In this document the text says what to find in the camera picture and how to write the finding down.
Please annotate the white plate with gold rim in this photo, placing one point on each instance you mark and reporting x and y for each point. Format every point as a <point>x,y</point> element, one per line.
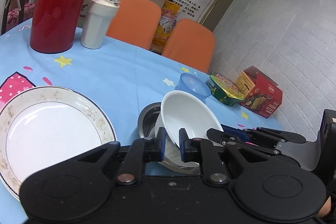
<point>52,134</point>

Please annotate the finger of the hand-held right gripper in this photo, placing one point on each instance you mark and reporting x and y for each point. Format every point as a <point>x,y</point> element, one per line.
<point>215,136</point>
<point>233,129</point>

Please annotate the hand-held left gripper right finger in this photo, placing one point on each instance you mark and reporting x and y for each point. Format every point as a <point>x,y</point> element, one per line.
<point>183,146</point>

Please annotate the pink floral cushion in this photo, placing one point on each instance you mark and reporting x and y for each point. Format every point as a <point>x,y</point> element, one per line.
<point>18,16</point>

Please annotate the white lidded tumbler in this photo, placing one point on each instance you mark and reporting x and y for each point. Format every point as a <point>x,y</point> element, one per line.
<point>95,27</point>

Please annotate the yellow snack packet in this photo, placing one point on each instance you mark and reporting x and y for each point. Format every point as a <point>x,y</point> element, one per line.
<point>164,29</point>

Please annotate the red thermos jug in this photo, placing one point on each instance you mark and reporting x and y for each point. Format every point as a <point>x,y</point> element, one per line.
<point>57,8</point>

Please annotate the blue translucent plastic bowl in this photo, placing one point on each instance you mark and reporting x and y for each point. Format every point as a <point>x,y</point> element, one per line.
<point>194,87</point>

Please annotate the green instant noodle bowl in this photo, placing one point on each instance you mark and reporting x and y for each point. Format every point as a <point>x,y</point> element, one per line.
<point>223,94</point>

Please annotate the red cracker box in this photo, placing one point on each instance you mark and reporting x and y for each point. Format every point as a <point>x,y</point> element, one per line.
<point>262,98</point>

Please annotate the blue cartoon printed tablecloth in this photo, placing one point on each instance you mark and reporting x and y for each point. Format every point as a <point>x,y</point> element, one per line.
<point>118,74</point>

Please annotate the orange chair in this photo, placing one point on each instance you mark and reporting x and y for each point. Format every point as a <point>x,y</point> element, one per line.
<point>131,22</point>
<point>189,45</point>

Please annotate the white plate with floral print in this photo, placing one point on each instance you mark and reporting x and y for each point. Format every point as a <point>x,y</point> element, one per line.
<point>8,189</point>

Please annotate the stainless steel bowl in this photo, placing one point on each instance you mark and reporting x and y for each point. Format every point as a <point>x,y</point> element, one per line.
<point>147,119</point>

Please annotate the white ceramic bowl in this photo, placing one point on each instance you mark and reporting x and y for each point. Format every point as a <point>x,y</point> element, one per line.
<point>183,113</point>

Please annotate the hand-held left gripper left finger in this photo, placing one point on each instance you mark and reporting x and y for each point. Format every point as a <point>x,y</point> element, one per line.
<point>160,148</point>

